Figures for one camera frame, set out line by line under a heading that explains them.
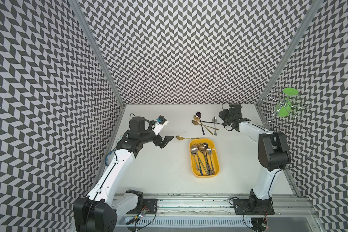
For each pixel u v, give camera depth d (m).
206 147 0.94
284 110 0.75
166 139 0.66
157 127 0.65
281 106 0.77
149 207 0.73
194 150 0.90
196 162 0.89
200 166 0.88
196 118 1.11
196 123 1.08
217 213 0.74
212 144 0.91
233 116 0.77
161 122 0.63
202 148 0.93
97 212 0.37
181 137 0.98
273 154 0.52
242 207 0.74
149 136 0.65
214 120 1.08
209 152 0.91
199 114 1.12
